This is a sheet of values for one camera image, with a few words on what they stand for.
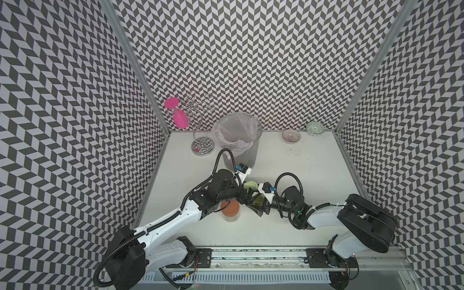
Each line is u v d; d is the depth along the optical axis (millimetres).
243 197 663
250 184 750
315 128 1160
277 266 721
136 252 387
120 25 768
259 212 720
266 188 661
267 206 708
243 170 677
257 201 696
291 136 1116
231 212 737
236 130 955
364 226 437
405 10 680
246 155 867
